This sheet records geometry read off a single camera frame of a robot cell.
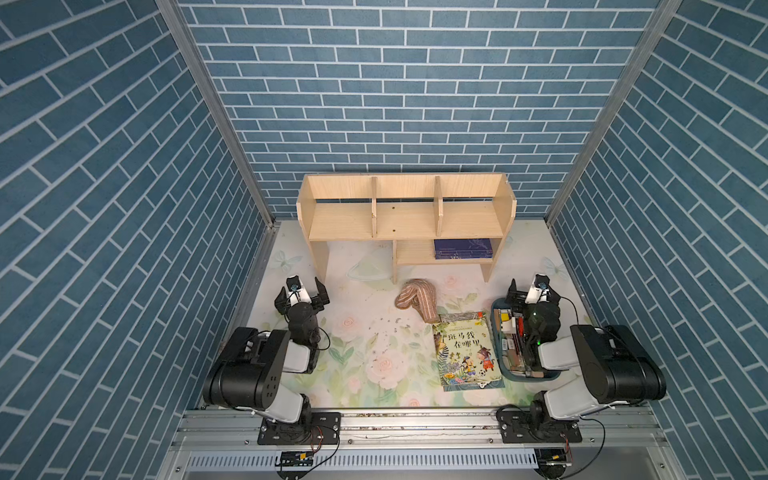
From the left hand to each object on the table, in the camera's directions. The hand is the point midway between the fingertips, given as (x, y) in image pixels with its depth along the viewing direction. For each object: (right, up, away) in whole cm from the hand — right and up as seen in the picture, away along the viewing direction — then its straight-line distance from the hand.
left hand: (308, 281), depth 88 cm
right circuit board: (+64, -40, -17) cm, 78 cm away
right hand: (+68, -1, +2) cm, 68 cm away
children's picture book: (+47, -20, -3) cm, 51 cm away
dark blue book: (+48, +10, +5) cm, 49 cm away
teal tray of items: (+63, -15, 0) cm, 65 cm away
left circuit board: (+2, -41, -16) cm, 45 cm away
